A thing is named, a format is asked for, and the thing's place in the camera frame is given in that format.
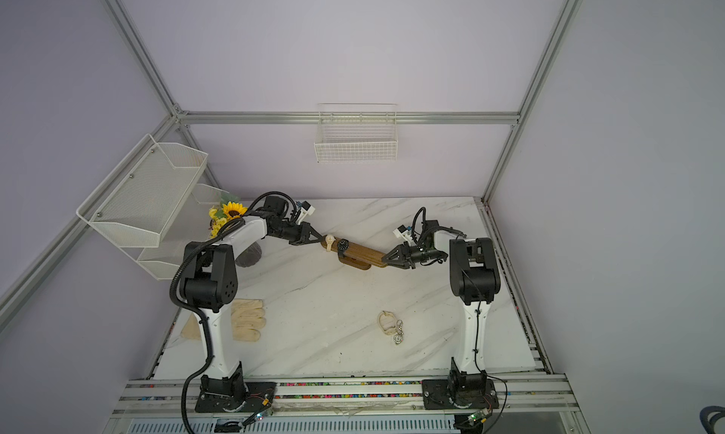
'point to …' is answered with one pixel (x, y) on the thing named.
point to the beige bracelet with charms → (391, 325)
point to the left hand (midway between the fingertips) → (320, 241)
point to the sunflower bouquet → (229, 209)
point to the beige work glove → (247, 317)
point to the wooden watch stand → (358, 256)
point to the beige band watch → (329, 239)
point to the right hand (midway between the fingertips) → (389, 265)
